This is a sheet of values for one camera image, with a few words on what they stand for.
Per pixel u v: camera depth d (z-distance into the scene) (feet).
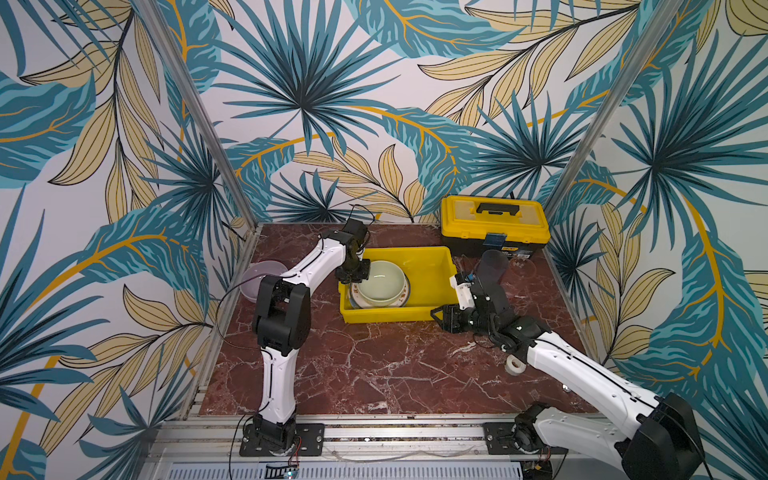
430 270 3.58
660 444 1.25
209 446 2.44
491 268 3.21
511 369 2.76
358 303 3.05
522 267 3.23
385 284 3.19
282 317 1.75
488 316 1.98
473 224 3.22
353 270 2.70
